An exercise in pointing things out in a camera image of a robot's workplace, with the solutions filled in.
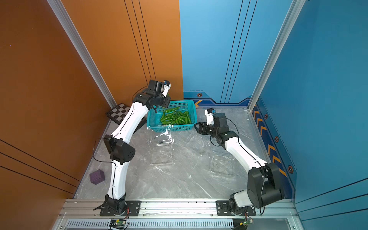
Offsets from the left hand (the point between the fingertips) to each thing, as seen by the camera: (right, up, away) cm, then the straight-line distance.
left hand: (168, 96), depth 89 cm
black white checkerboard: (-43, -10, +23) cm, 50 cm away
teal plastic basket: (-13, -18, +20) cm, 30 cm away
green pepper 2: (+7, -14, +20) cm, 25 cm away
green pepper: (+1, -8, +3) cm, 9 cm away
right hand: (+18, -18, -5) cm, 26 cm away
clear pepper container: (+18, -32, +10) cm, 38 cm away
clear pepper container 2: (+34, -43, 0) cm, 55 cm away
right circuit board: (+41, -65, -19) cm, 79 cm away
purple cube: (-38, -47, -9) cm, 61 cm away
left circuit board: (-22, -67, -18) cm, 73 cm away
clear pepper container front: (-5, -36, +5) cm, 36 cm away
